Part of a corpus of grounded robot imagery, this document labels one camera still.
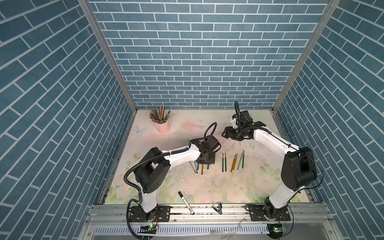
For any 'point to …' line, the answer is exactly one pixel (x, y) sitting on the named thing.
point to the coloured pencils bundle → (156, 115)
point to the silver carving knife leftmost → (193, 164)
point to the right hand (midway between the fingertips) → (227, 135)
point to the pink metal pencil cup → (164, 128)
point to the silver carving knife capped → (240, 160)
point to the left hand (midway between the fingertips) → (214, 162)
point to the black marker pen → (186, 203)
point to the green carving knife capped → (222, 162)
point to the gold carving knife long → (202, 172)
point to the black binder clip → (219, 209)
